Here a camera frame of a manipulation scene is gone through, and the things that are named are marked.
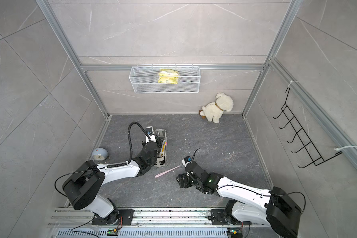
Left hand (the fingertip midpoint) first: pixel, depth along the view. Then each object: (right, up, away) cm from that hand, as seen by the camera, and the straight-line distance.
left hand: (154, 131), depth 85 cm
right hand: (+16, -25, -5) cm, 30 cm away
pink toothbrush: (+3, -26, +3) cm, 26 cm away
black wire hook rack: (+71, -10, -25) cm, 76 cm away
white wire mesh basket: (-9, +34, +11) cm, 37 cm away
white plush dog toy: (+40, +15, +25) cm, 49 cm away
